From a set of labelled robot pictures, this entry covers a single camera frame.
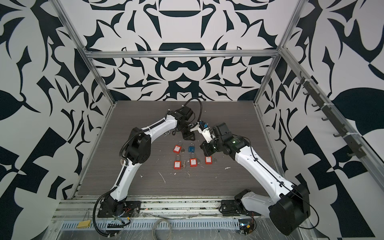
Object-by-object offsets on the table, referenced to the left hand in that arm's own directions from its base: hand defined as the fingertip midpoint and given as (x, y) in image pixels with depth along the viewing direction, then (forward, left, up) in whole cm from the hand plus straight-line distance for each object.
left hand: (194, 133), depth 97 cm
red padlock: (-8, +10, -4) cm, 14 cm away
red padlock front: (-19, +10, -3) cm, 21 cm away
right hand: (-16, -3, +13) cm, 20 cm away
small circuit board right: (-49, -23, -6) cm, 54 cm away
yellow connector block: (-46, +52, -4) cm, 70 cm away
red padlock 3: (-17, -8, -4) cm, 19 cm away
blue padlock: (-9, +2, -4) cm, 10 cm away
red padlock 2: (-17, +1, -4) cm, 17 cm away
